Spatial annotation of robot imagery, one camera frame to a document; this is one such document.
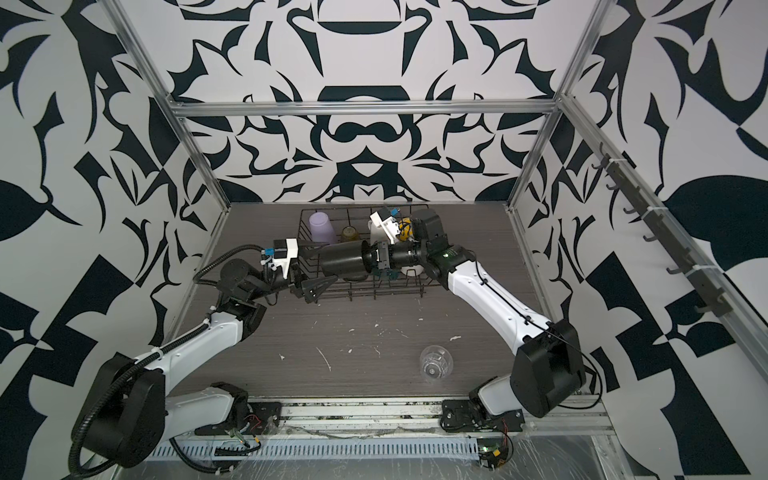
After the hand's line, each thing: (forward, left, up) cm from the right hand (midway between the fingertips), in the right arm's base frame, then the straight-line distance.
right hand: (357, 261), depth 70 cm
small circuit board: (-34, -31, -30) cm, 55 cm away
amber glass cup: (+24, +5, -19) cm, 31 cm away
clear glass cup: (-14, -20, -29) cm, 38 cm away
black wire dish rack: (+30, +5, -22) cm, 38 cm away
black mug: (-3, +1, +5) cm, 6 cm away
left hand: (0, +5, +2) cm, 6 cm away
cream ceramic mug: (+22, -4, -17) cm, 28 cm away
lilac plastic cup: (+24, +14, -17) cm, 32 cm away
